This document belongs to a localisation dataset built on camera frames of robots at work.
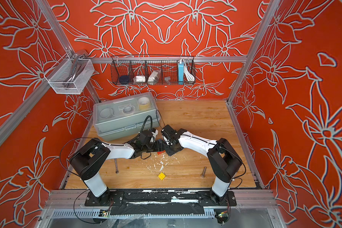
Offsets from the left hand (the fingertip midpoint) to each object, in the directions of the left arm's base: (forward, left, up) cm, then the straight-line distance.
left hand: (164, 144), depth 91 cm
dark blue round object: (+36, +32, +24) cm, 54 cm away
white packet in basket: (+34, +10, +29) cm, 46 cm away
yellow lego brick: (-19, 0, -2) cm, 19 cm away
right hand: (-5, -2, +1) cm, 6 cm away
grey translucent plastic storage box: (+7, +25, +17) cm, 31 cm away
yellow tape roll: (+24, +17, +13) cm, 32 cm away
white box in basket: (+29, +18, +30) cm, 45 cm away
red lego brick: (-6, +3, 0) cm, 7 cm away
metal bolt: (-15, -24, -2) cm, 29 cm away
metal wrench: (-17, +27, -3) cm, 33 cm away
